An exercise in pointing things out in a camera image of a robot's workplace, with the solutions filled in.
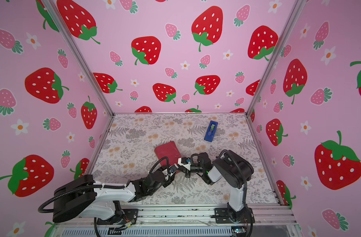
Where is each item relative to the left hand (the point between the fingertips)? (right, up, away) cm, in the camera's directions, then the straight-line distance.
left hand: (172, 168), depth 84 cm
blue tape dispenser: (+26, +21, +20) cm, 39 cm away
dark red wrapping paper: (-3, +10, +9) cm, 14 cm away
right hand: (+1, +1, 0) cm, 2 cm away
